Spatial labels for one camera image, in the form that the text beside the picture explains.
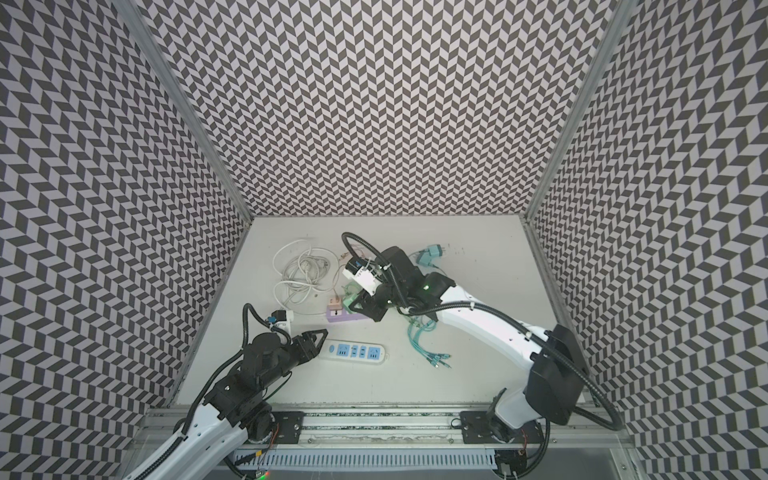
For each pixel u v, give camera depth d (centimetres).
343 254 104
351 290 94
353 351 83
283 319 73
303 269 101
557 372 40
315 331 71
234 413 56
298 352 70
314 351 71
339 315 89
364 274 64
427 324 90
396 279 56
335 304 87
